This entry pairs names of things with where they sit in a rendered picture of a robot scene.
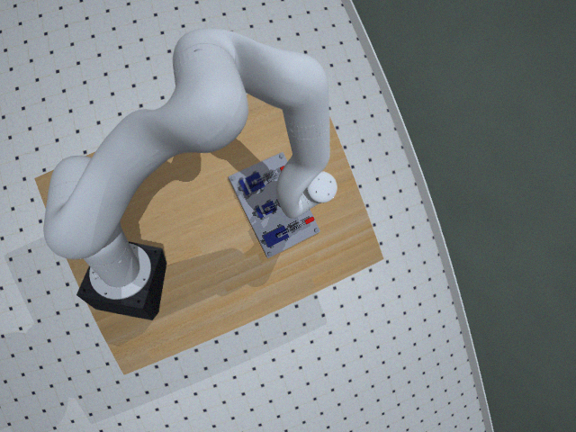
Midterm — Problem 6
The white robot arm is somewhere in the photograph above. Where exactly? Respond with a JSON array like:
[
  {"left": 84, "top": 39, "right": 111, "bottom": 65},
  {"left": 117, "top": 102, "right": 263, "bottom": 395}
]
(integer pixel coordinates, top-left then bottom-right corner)
[{"left": 43, "top": 28, "right": 338, "bottom": 300}]

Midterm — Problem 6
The blue rectangular plate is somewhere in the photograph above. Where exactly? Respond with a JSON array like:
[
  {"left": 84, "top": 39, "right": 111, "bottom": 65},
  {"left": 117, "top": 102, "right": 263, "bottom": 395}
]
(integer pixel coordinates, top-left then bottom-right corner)
[{"left": 263, "top": 226, "right": 289, "bottom": 248}]

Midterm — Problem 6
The blue rectangular block with slot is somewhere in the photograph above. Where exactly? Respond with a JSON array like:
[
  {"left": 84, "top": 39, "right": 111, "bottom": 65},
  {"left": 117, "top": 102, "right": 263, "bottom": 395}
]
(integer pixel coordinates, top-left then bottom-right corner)
[
  {"left": 239, "top": 172, "right": 265, "bottom": 195},
  {"left": 256, "top": 201, "right": 277, "bottom": 218}
]

